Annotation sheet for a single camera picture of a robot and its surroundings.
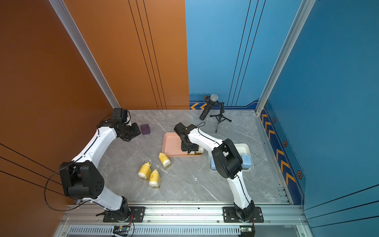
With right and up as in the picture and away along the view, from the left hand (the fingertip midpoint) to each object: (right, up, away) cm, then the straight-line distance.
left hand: (140, 130), depth 88 cm
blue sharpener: (+43, -20, -5) cm, 48 cm away
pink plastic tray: (+17, -12, +17) cm, 27 cm away
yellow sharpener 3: (+12, -25, -10) cm, 30 cm away
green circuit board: (-3, -49, -16) cm, 52 cm away
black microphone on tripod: (+43, +18, +6) cm, 47 cm away
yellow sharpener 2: (+16, -17, -4) cm, 23 cm away
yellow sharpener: (+6, -22, -7) cm, 24 cm away
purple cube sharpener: (-2, 0, +15) cm, 15 cm away
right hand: (+30, -12, +6) cm, 33 cm away
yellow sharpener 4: (+37, -13, +1) cm, 39 cm away
